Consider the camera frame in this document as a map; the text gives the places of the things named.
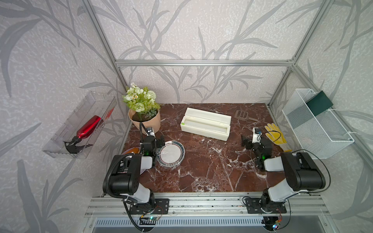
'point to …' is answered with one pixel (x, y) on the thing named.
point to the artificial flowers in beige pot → (144, 108)
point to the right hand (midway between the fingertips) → (249, 134)
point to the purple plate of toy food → (133, 150)
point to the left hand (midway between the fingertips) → (154, 135)
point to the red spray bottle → (73, 146)
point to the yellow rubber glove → (277, 137)
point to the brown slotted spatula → (243, 115)
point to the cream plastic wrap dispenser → (211, 124)
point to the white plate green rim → (171, 154)
